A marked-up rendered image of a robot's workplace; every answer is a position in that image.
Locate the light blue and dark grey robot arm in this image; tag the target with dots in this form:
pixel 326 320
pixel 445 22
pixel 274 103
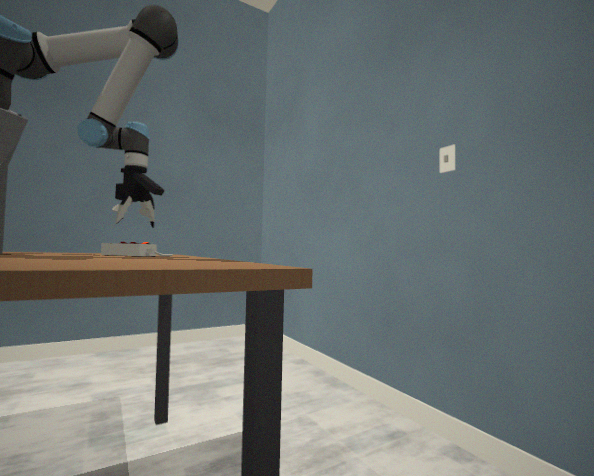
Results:
pixel 34 56

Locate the white power strip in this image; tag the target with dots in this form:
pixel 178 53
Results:
pixel 131 249

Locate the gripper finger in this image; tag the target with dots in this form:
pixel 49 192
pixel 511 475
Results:
pixel 147 209
pixel 121 208

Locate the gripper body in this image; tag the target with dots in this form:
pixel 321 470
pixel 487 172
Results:
pixel 139 192

